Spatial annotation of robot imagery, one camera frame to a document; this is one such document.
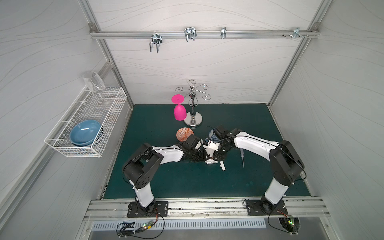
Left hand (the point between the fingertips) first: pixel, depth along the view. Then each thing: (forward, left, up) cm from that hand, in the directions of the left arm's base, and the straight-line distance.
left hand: (208, 159), depth 88 cm
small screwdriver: (+5, -22, -3) cm, 22 cm away
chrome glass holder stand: (+33, +10, -2) cm, 34 cm away
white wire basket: (+14, +55, +29) cm, 64 cm away
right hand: (+3, -5, +1) cm, 6 cm away
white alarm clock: (-1, -2, 0) cm, 2 cm away
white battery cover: (-3, -9, -3) cm, 9 cm away
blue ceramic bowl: (-4, +54, +33) cm, 63 cm away
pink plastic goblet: (+23, +18, +16) cm, 33 cm away
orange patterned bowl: (+19, +17, -1) cm, 25 cm away
